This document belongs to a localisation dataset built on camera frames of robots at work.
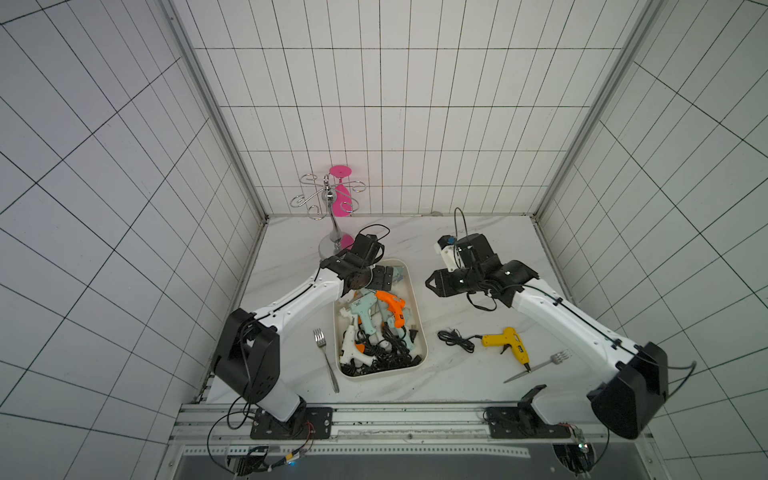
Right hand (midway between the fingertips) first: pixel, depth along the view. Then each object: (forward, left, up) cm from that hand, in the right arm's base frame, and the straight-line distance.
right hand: (422, 284), depth 78 cm
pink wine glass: (+22, +24, +9) cm, 34 cm away
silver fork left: (-11, +29, -18) cm, 35 cm away
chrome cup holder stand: (+24, +28, +10) cm, 38 cm away
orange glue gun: (0, +7, -12) cm, 14 cm away
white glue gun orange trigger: (-14, +18, -13) cm, 26 cm away
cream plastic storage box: (-8, +12, -15) cm, 21 cm away
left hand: (+4, +14, -6) cm, 16 cm away
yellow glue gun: (-6, -27, -17) cm, 33 cm away
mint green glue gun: (-2, +17, -12) cm, 21 cm away
